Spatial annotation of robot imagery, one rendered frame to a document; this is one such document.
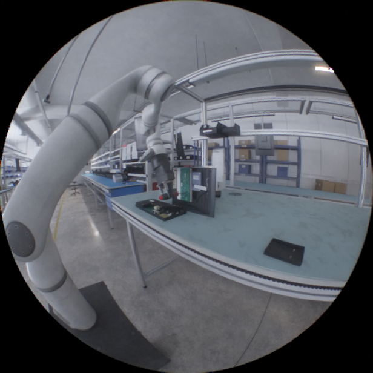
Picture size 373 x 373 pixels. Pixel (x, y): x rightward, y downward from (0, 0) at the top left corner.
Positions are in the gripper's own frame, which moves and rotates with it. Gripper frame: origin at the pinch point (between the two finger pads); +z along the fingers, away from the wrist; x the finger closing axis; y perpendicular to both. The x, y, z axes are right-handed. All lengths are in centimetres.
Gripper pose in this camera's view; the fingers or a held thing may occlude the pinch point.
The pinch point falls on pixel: (166, 198)
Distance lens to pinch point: 51.1
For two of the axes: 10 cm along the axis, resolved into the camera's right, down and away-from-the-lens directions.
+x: -7.0, 3.3, 6.4
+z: 3.3, 9.4, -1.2
